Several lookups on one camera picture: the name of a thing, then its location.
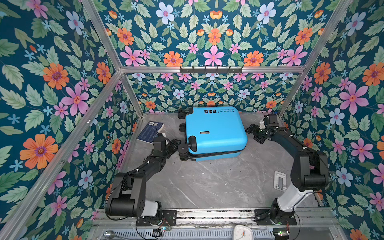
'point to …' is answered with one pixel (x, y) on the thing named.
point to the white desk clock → (241, 232)
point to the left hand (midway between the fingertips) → (180, 139)
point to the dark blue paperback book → (148, 133)
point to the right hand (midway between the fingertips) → (249, 131)
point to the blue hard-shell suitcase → (212, 133)
